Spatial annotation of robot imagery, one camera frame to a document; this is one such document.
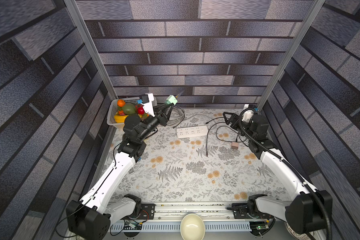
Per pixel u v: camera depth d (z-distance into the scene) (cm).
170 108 62
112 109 109
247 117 68
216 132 103
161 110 57
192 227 67
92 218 37
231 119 68
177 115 117
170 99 61
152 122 57
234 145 95
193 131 103
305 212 38
